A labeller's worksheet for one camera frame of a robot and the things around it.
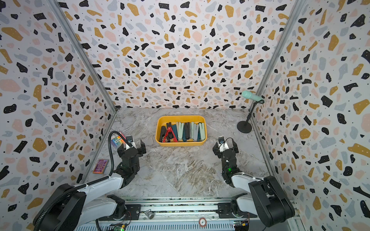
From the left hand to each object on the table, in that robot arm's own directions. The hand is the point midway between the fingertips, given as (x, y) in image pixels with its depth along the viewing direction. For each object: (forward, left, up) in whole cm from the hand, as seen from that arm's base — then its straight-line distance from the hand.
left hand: (135, 142), depth 85 cm
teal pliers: (+17, -21, -12) cm, 30 cm away
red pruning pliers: (+17, -18, -10) cm, 26 cm away
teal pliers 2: (+10, -28, -11) cm, 31 cm away
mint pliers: (+18, -24, -9) cm, 32 cm away
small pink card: (-9, +23, -12) cm, 27 cm away
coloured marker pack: (+10, +19, -12) cm, 25 cm away
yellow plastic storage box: (+24, -12, -8) cm, 28 cm away
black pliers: (+15, -12, -11) cm, 22 cm away
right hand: (+1, -56, -1) cm, 56 cm away
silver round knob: (-35, -12, -12) cm, 39 cm away
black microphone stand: (+21, -74, -14) cm, 78 cm away
